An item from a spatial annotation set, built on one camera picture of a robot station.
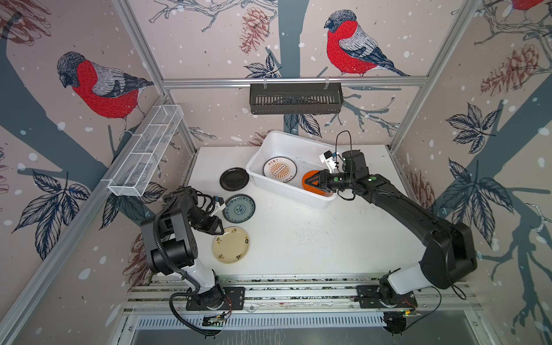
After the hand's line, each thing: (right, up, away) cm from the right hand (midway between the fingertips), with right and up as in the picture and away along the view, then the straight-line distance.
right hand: (305, 184), depth 78 cm
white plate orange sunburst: (-9, +6, +32) cm, 34 cm away
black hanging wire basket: (-2, +40, +26) cm, 48 cm away
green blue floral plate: (-28, -13, +19) cm, 37 cm away
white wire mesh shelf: (-60, +12, 0) cm, 61 cm away
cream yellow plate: (-29, -26, +8) cm, 40 cm away
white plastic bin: (+4, +14, +36) cm, 39 cm away
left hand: (-37, -20, +8) cm, 43 cm away
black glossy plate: (-33, 0, +29) cm, 44 cm away
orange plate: (+3, -2, +4) cm, 5 cm away
